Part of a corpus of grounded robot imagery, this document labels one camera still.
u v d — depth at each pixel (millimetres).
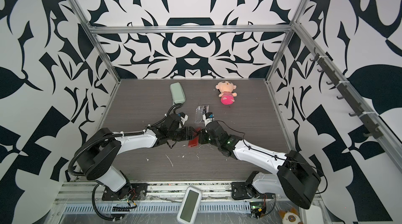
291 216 662
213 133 639
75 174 433
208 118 740
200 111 1018
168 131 698
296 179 413
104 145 458
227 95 1047
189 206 674
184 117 844
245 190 669
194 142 868
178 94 1087
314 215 655
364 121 514
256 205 723
